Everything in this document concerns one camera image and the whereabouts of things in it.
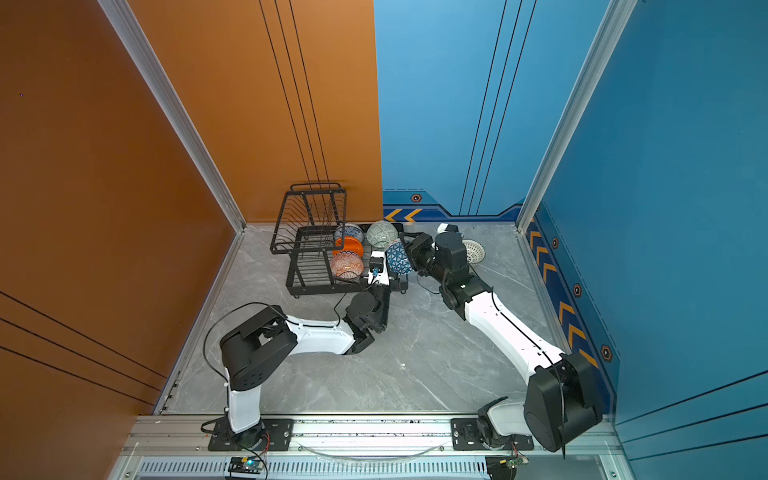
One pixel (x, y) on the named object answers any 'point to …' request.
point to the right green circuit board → (517, 461)
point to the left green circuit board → (252, 463)
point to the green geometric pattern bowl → (381, 232)
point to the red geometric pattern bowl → (347, 265)
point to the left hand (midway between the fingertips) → (384, 252)
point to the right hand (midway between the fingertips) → (396, 238)
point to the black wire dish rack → (329, 256)
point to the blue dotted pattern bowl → (398, 260)
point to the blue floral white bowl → (350, 229)
